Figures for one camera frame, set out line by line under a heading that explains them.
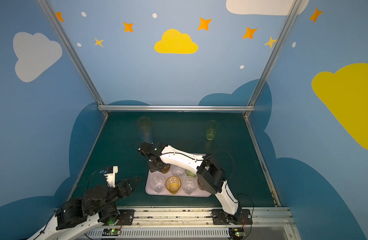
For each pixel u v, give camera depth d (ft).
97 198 1.65
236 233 2.34
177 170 2.94
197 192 2.69
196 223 2.44
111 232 2.31
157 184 2.77
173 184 2.75
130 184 2.05
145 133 3.32
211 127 3.46
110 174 2.09
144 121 3.25
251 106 3.81
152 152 1.97
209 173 1.61
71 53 2.76
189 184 2.80
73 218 1.61
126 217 2.45
